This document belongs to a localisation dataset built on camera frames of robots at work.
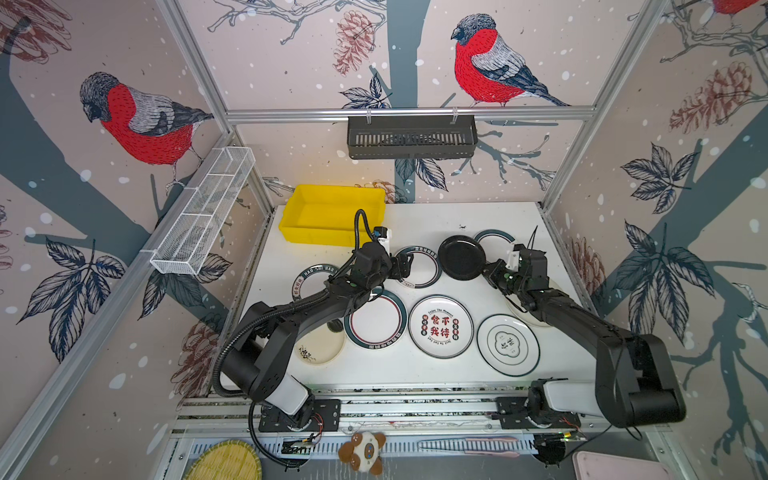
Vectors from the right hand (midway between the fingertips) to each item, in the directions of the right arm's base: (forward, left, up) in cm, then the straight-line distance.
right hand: (477, 268), depth 88 cm
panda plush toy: (-46, +30, -7) cm, 55 cm away
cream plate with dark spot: (-21, +46, -10) cm, 52 cm away
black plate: (+3, +5, +1) cm, 6 cm away
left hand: (0, +22, +7) cm, 23 cm away
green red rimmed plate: (+21, -11, -12) cm, 26 cm away
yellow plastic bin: (+30, +55, -8) cm, 63 cm away
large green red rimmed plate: (-14, +30, -10) cm, 34 cm away
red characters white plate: (-14, +11, -11) cm, 21 cm away
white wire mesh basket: (-4, +76, +22) cm, 79 cm away
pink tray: (-45, -21, -10) cm, 51 cm away
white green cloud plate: (-18, -9, -13) cm, 24 cm away
